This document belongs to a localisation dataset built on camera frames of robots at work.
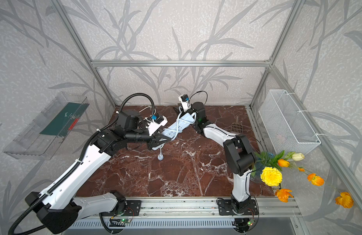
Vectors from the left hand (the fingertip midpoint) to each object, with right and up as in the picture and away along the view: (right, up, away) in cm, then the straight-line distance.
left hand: (168, 137), depth 64 cm
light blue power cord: (-9, -16, +27) cm, 33 cm away
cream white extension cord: (-25, +18, +56) cm, 63 cm away
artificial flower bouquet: (+41, -12, -6) cm, 43 cm away
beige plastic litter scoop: (+43, +2, +41) cm, 59 cm away
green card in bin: (-50, +7, +3) cm, 50 cm away
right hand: (+1, +17, +23) cm, 28 cm away
